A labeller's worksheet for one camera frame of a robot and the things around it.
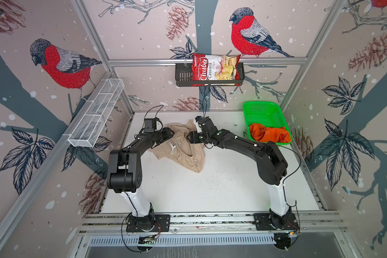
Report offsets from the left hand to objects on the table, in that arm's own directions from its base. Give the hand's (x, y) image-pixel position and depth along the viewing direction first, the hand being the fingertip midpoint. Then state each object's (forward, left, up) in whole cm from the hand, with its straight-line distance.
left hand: (171, 132), depth 95 cm
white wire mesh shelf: (-14, +35, +19) cm, 42 cm away
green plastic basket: (+17, -66, -11) cm, 69 cm away
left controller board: (-52, +8, -14) cm, 55 cm away
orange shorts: (-1, -55, 0) cm, 55 cm away
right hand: (-5, -10, 0) cm, 12 cm away
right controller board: (-53, -55, -12) cm, 77 cm away
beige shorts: (-9, -5, -3) cm, 11 cm away
